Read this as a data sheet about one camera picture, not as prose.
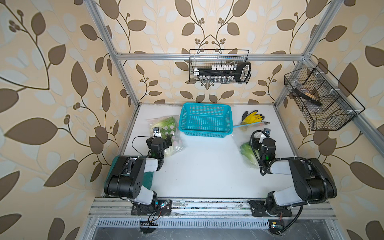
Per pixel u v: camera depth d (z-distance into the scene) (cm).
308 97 74
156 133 81
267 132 79
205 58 91
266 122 108
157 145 72
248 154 87
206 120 111
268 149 69
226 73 85
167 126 96
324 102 74
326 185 42
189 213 74
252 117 109
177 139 95
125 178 46
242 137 96
